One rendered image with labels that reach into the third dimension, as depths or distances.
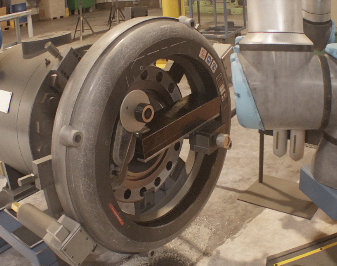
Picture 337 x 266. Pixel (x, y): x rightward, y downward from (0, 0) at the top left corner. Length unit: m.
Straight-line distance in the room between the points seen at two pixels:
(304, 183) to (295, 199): 1.16
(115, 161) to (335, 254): 0.70
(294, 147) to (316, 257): 0.83
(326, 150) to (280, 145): 1.12
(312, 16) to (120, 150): 0.61
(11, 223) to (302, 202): 1.38
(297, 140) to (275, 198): 0.34
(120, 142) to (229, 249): 0.85
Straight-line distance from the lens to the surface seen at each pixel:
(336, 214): 0.81
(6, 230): 1.59
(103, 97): 0.97
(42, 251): 1.43
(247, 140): 2.71
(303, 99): 0.72
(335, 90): 0.73
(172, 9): 4.81
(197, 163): 1.45
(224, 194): 2.09
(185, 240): 1.76
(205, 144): 1.25
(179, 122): 1.18
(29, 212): 1.22
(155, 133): 1.10
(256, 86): 0.71
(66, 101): 0.98
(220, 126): 1.27
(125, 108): 1.01
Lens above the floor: 1.08
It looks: 22 degrees down
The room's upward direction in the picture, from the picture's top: 4 degrees counter-clockwise
